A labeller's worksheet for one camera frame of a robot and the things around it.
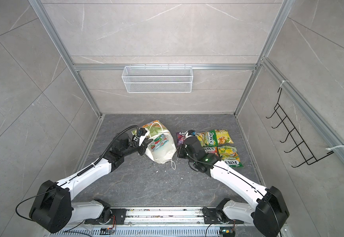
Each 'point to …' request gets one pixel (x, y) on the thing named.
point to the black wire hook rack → (301, 146)
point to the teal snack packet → (158, 141)
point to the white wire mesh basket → (157, 79)
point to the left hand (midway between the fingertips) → (151, 135)
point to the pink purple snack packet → (180, 137)
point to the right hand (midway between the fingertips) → (178, 145)
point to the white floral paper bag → (162, 148)
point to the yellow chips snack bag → (223, 137)
